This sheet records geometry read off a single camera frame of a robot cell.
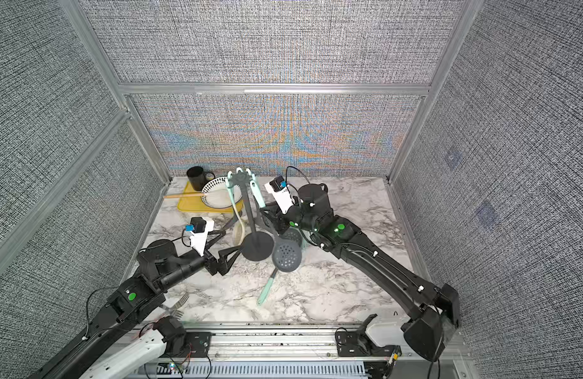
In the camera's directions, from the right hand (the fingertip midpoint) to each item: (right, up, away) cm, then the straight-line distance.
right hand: (264, 202), depth 67 cm
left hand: (-7, -10, -3) cm, 13 cm away
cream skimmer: (-11, -10, +18) cm, 24 cm away
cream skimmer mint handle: (-1, -32, +18) cm, 37 cm away
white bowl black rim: (-27, +4, +43) cm, 51 cm away
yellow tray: (-36, -1, +42) cm, 55 cm away
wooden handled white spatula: (-32, +3, +42) cm, 53 cm away
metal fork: (-31, -37, +12) cm, 50 cm away
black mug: (-36, +11, +44) cm, 58 cm away
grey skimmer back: (+6, -17, +9) cm, 21 cm away
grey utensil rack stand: (-7, -18, +30) cm, 36 cm away
